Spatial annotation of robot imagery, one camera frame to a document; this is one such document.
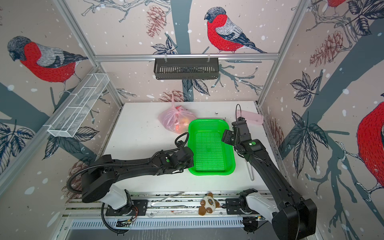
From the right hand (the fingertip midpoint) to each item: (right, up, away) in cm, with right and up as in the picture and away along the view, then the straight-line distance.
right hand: (227, 136), depth 81 cm
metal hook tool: (+3, -7, -28) cm, 29 cm away
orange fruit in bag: (-25, +6, +15) cm, 30 cm away
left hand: (-18, -15, +1) cm, 23 cm away
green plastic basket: (-7, -14, +12) cm, 20 cm away
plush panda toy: (-11, -33, -8) cm, 36 cm away
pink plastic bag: (-31, +9, +17) cm, 36 cm away
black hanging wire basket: (-24, +45, +24) cm, 57 cm away
